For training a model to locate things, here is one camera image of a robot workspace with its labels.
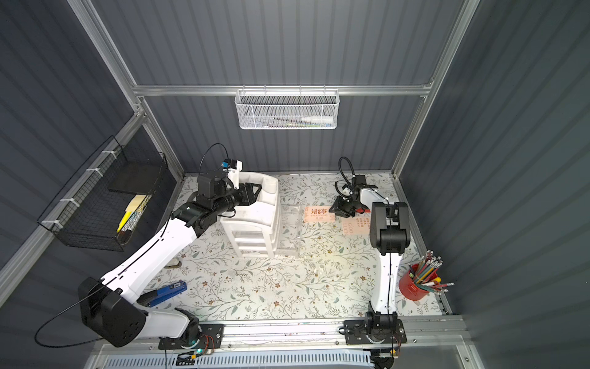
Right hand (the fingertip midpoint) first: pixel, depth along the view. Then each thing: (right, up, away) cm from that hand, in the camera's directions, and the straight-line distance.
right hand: (336, 210), depth 103 cm
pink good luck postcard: (+9, -7, -2) cm, 11 cm away
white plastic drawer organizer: (-31, -3, -30) cm, 43 cm away
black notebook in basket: (-78, +14, -19) cm, 81 cm away
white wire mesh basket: (-23, +49, +8) cm, 55 cm away
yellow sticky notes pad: (-71, +4, -29) cm, 77 cm away
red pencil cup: (+21, -25, -27) cm, 42 cm away
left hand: (-30, +9, -28) cm, 42 cm away
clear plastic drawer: (-22, -8, -4) cm, 23 cm away
